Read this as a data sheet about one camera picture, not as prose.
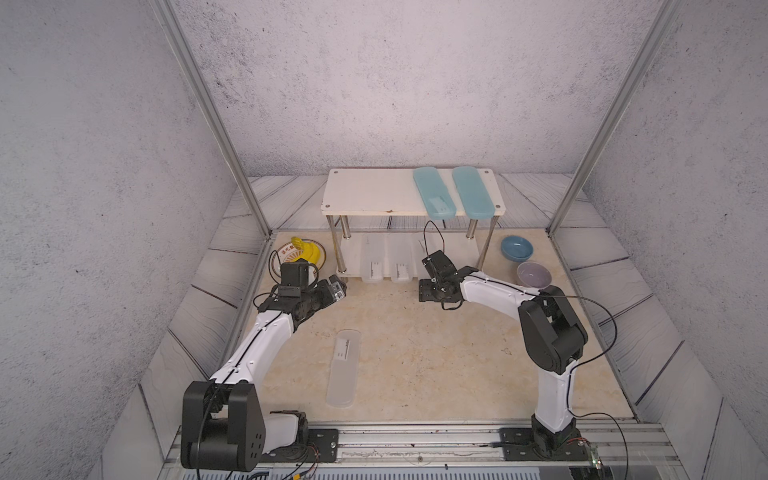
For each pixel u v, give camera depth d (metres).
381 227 1.23
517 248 1.11
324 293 0.76
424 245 0.78
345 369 0.85
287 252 1.15
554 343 0.50
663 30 0.72
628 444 0.74
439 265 0.77
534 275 1.03
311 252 1.08
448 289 0.71
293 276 0.66
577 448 0.72
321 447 0.73
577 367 0.53
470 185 0.86
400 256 1.05
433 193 0.85
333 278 0.79
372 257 1.05
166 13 0.70
